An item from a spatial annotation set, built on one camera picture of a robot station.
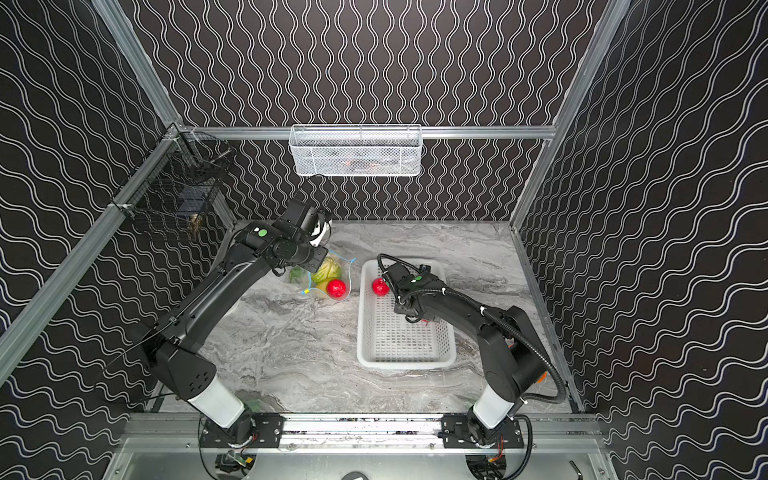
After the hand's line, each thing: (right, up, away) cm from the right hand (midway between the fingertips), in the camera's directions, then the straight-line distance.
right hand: (419, 308), depth 89 cm
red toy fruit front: (-25, +6, 0) cm, 26 cm away
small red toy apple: (-12, +5, +8) cm, 15 cm away
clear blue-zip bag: (-24, +11, +12) cm, 29 cm away
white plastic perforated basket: (-10, -10, 0) cm, 14 cm away
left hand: (-27, +17, -11) cm, 33 cm away
